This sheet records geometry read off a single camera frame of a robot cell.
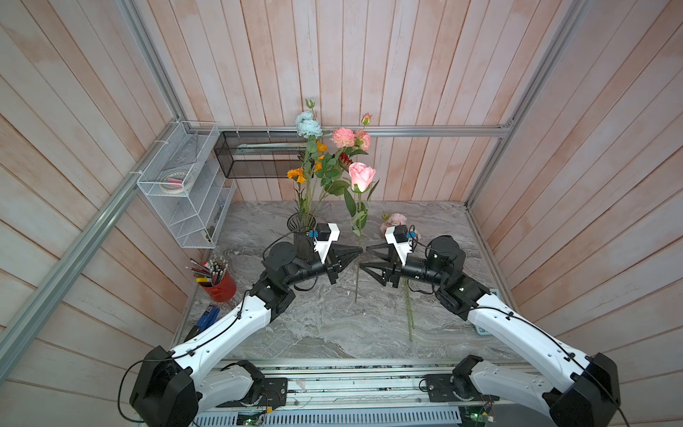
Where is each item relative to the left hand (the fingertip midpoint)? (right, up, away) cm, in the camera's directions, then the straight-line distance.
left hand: (360, 254), depth 65 cm
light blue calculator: (+48, -15, +24) cm, 56 cm away
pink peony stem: (+19, -21, +25) cm, 38 cm away
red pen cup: (-44, -9, +17) cm, 48 cm away
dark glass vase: (-18, +8, +25) cm, 32 cm away
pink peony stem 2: (+16, +9, +36) cm, 40 cm away
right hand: (+1, -1, +2) cm, 3 cm away
